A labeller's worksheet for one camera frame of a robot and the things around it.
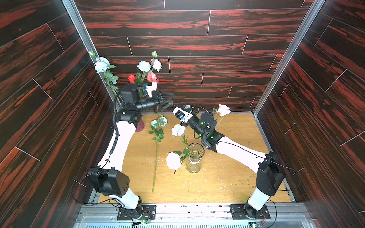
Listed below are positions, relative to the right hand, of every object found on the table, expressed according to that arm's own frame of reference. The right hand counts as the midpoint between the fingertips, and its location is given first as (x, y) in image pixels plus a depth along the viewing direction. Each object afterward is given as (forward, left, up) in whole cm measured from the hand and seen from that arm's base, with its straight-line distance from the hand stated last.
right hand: (184, 103), depth 72 cm
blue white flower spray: (+13, +22, -35) cm, 43 cm away
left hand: (-4, +5, +6) cm, 9 cm away
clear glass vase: (-16, -8, -22) cm, 28 cm away
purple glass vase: (+10, +33, -32) cm, 47 cm away
